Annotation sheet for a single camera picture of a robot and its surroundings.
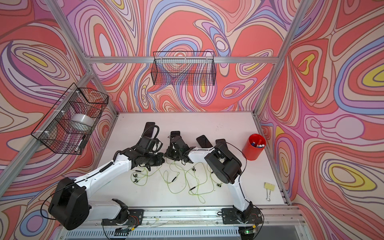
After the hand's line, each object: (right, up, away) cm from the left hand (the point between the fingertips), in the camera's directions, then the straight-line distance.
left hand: (167, 161), depth 83 cm
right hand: (-3, 0, +9) cm, 10 cm away
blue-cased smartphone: (+34, +8, +17) cm, 39 cm away
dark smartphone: (-18, +16, +25) cm, 34 cm away
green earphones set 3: (+14, -12, +3) cm, 19 cm away
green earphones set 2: (+6, -13, +1) cm, 15 cm away
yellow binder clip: (+58, -15, -1) cm, 60 cm away
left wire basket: (-43, +21, -15) cm, 50 cm away
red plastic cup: (+51, +8, +3) cm, 51 cm away
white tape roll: (-40, +24, -10) cm, 48 cm away
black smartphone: (+22, +9, +18) cm, 30 cm away
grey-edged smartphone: (+1, +15, +23) cm, 27 cm away
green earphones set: (-17, -11, +3) cm, 20 cm away
